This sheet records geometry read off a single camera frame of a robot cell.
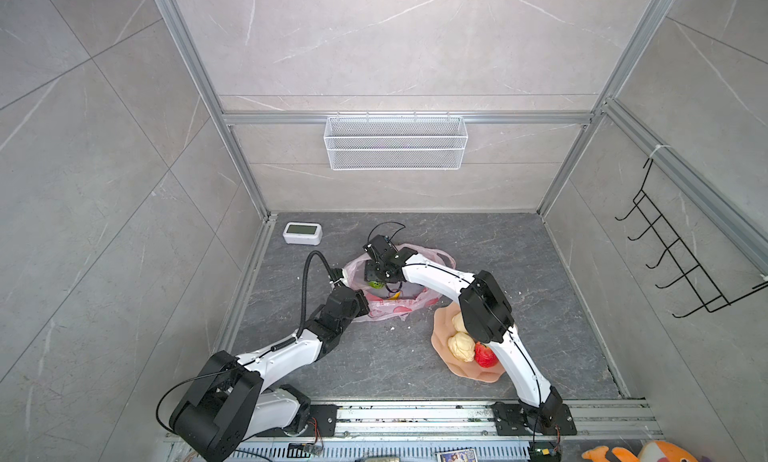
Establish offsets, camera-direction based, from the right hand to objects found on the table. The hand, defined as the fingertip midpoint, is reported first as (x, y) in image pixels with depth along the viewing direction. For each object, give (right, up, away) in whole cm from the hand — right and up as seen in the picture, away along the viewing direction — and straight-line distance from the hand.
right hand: (372, 271), depth 99 cm
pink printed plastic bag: (+8, -7, -15) cm, 18 cm away
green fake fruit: (+1, -3, -5) cm, 6 cm away
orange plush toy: (+65, -36, -35) cm, 82 cm away
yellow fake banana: (+9, -7, -4) cm, 12 cm away
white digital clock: (-27, +13, +10) cm, 31 cm away
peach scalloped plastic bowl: (+21, -18, -15) cm, 31 cm away
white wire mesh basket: (+8, +44, +2) cm, 45 cm away
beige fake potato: (+26, -18, -19) cm, 37 cm away
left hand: (-1, -3, -11) cm, 12 cm away
